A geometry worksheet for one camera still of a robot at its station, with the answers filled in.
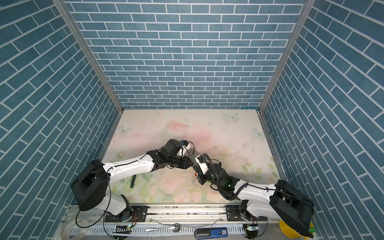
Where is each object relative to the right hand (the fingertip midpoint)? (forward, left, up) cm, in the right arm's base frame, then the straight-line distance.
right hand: (192, 166), depth 81 cm
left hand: (+1, 0, 0) cm, 1 cm away
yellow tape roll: (-26, -44, 0) cm, 51 cm away
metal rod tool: (-27, +5, -6) cm, 28 cm away
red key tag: (-1, -2, -9) cm, 9 cm away
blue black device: (-29, -7, -3) cm, 30 cm away
